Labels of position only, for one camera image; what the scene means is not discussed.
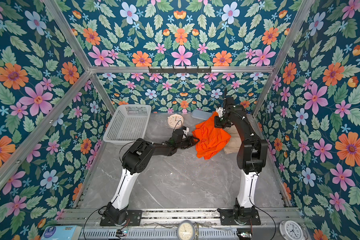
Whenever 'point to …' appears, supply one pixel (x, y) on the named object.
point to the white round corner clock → (291, 229)
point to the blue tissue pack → (61, 232)
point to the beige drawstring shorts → (235, 142)
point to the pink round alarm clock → (175, 121)
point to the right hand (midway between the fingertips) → (217, 124)
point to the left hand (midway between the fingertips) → (200, 138)
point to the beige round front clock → (186, 230)
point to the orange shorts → (212, 140)
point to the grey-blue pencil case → (201, 114)
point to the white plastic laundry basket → (129, 123)
